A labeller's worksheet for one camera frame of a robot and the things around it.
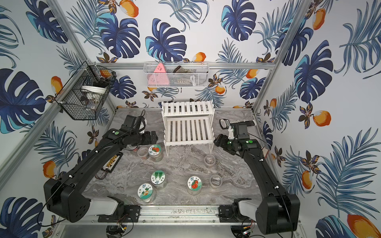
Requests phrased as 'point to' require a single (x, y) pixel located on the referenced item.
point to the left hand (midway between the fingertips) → (151, 136)
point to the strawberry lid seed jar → (194, 185)
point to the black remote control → (225, 123)
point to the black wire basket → (82, 97)
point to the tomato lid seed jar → (155, 152)
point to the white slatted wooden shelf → (188, 123)
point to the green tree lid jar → (158, 179)
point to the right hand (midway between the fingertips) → (219, 142)
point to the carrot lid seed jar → (146, 193)
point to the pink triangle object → (159, 77)
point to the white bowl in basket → (95, 89)
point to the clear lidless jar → (142, 153)
